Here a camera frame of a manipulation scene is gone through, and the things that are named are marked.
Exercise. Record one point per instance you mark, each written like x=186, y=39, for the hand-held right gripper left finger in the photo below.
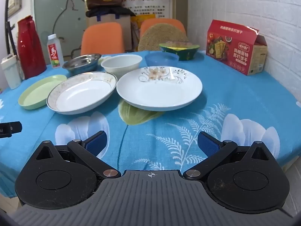
x=97, y=143

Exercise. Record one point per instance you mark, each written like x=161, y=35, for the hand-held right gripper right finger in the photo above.
x=208, y=143

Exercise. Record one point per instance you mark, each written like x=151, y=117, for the light green plate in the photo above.
x=33, y=94

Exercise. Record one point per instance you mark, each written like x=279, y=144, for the white plate with patterned rim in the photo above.
x=80, y=96

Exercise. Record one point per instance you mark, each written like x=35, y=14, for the white floral plate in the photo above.
x=160, y=91

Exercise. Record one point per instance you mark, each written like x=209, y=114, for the stainless steel bowl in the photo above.
x=80, y=63

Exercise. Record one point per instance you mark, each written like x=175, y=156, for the blue floral tablecloth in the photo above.
x=223, y=94

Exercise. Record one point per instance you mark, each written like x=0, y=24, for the cream white container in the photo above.
x=10, y=75

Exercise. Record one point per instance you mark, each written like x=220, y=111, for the red thermos jug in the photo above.
x=30, y=51

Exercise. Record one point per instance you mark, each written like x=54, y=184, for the white ribbed bowl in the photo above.
x=120, y=63

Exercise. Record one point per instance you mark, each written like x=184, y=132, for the juice bottle with red label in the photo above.
x=54, y=51

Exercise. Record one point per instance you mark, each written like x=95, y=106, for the black stand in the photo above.
x=10, y=35

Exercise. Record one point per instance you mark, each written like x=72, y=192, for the green instant noodle bowl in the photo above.
x=181, y=53

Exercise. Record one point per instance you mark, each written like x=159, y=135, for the red cracker box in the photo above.
x=225, y=49

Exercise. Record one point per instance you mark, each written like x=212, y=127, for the blue plastic bowl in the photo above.
x=160, y=60

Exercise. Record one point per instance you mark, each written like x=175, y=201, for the orange chair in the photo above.
x=150, y=24
x=103, y=40

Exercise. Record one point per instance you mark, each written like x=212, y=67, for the brown bag on cardboard box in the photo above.
x=124, y=26

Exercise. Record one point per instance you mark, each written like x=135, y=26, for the yellow bag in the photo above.
x=138, y=21

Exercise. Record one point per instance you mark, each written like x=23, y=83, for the frosted glass door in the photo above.
x=58, y=4

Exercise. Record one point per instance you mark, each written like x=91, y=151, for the black cloth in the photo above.
x=122, y=11

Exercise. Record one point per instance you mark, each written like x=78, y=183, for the wall poster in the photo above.
x=150, y=4

